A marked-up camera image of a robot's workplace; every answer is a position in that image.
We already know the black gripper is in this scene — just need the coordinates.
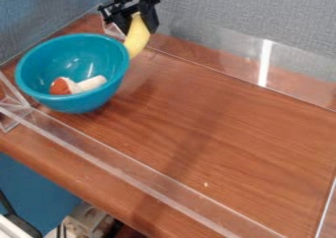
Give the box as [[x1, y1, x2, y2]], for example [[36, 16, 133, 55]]
[[99, 0, 161, 34]]

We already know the yellow toy banana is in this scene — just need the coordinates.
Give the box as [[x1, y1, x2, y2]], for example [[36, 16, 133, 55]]
[[124, 12, 151, 58]]

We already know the blue bowl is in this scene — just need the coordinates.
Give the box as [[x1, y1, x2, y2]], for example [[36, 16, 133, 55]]
[[15, 33, 129, 114]]

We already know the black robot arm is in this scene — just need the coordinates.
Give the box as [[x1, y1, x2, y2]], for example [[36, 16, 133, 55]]
[[97, 0, 161, 33]]

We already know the red and white toy mushroom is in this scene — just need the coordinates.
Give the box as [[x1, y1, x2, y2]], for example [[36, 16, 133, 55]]
[[49, 75, 107, 95]]

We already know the clear acrylic table barrier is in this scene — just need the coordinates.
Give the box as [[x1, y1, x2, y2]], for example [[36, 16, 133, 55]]
[[0, 3, 336, 238]]

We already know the white power strip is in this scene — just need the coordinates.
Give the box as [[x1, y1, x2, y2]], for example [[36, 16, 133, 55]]
[[43, 202, 116, 238]]

